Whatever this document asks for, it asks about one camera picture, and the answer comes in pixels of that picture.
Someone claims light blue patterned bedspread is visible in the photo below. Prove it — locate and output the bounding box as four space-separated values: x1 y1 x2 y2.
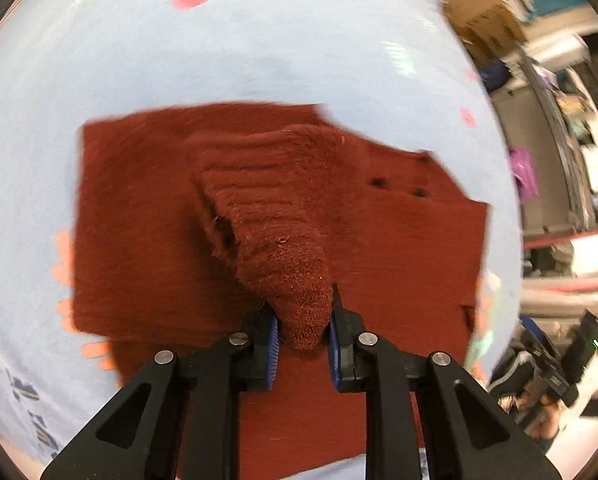
0 0 521 478

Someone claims purple plastic stool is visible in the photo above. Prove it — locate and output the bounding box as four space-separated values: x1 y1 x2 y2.
508 148 540 205

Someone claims dark red knit sweater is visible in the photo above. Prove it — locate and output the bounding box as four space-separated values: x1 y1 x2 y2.
72 103 488 479

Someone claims dark blue bag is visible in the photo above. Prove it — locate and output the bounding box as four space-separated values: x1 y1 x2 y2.
478 60 512 94

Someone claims brown cardboard box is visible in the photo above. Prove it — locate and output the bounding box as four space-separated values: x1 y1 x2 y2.
443 0 527 68

